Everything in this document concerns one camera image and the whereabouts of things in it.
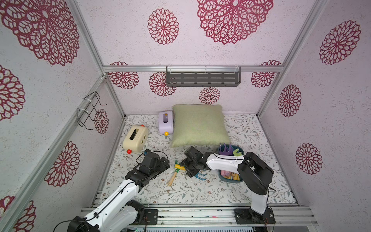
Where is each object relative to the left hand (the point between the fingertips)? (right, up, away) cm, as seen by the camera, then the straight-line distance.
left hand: (165, 164), depth 83 cm
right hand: (+8, -3, +5) cm, 10 cm away
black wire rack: (-41, +32, -5) cm, 52 cm away
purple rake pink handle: (+37, +6, +6) cm, 38 cm away
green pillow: (+21, +23, +16) cm, 36 cm away
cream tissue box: (-21, +14, +11) cm, 28 cm away
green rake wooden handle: (+7, -5, +6) cm, 10 cm away
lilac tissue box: (-2, +25, +20) cm, 32 cm away
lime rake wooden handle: (+42, +6, +5) cm, 43 cm away
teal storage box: (+42, +8, +6) cm, 43 cm away
